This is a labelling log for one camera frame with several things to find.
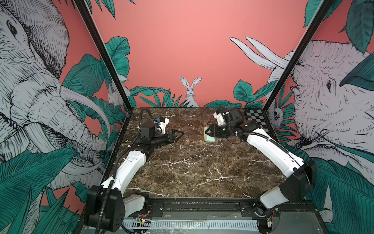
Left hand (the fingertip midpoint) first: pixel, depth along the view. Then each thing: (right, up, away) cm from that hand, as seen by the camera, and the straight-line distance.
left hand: (181, 133), depth 77 cm
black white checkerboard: (+59, +11, +37) cm, 71 cm away
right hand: (+14, +2, 0) cm, 14 cm away
